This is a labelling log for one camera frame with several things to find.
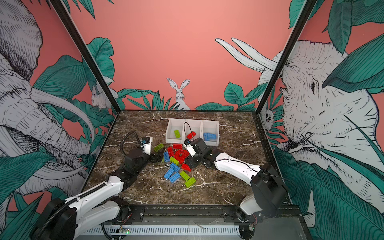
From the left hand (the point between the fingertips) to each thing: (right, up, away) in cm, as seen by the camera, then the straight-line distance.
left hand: (157, 143), depth 82 cm
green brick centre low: (+15, -19, +4) cm, 25 cm away
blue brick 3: (+30, +2, +21) cm, 37 cm away
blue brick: (+5, -18, +4) cm, 19 cm away
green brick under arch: (+7, -11, +10) cm, 17 cm away
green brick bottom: (+18, -22, +1) cm, 29 cm away
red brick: (+9, -4, +16) cm, 19 cm away
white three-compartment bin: (+8, +7, +26) cm, 28 cm away
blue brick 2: (+9, -20, +3) cm, 22 cm away
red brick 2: (+18, +3, +20) cm, 27 cm away
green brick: (-3, -4, +15) cm, 16 cm away
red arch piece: (+12, -9, +13) cm, 20 cm away
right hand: (+17, -8, +1) cm, 19 cm away
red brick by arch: (+5, -7, +15) cm, 17 cm away
